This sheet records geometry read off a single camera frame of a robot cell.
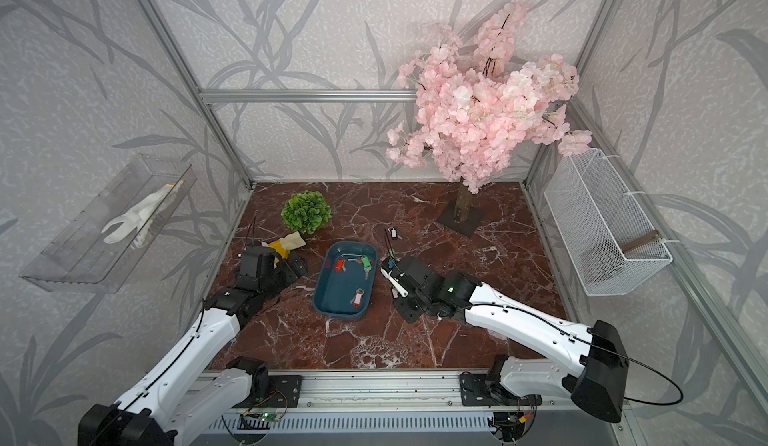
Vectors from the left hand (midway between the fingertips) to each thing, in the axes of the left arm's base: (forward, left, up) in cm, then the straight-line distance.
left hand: (297, 266), depth 83 cm
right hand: (-10, -29, +3) cm, 31 cm away
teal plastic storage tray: (+1, -12, -11) cm, 16 cm away
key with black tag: (+20, -27, -11) cm, 35 cm away
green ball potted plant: (+18, +1, +2) cm, 18 cm away
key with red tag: (-5, -16, -11) cm, 20 cm away
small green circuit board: (-34, +2, -11) cm, 36 cm away
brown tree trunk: (+25, -51, -1) cm, 56 cm away
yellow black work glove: (+13, +10, -10) cm, 19 cm away
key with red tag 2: (+6, -9, -11) cm, 16 cm away
